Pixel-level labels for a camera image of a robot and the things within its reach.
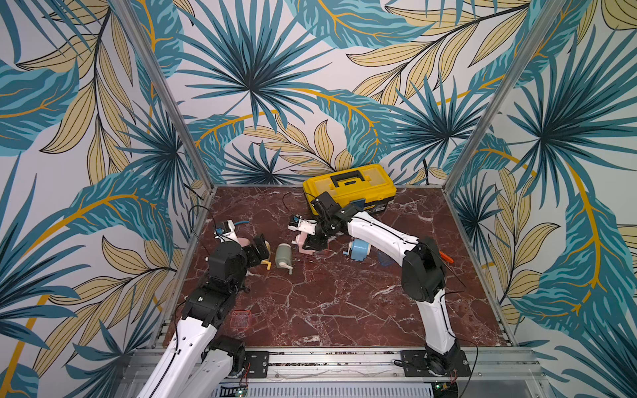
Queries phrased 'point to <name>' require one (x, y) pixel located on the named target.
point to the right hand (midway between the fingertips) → (307, 236)
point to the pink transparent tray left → (240, 319)
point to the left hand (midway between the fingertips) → (250, 243)
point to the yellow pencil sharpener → (267, 262)
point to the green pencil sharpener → (284, 256)
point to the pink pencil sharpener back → (299, 240)
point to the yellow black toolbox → (374, 186)
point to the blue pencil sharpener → (358, 249)
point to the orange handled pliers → (445, 256)
